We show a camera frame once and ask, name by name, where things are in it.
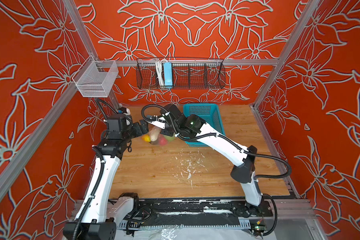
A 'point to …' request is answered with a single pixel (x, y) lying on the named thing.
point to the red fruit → (162, 141)
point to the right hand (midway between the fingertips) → (158, 120)
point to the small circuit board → (258, 229)
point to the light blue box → (168, 76)
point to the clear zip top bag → (157, 143)
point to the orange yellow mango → (146, 138)
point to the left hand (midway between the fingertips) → (139, 123)
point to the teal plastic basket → (210, 114)
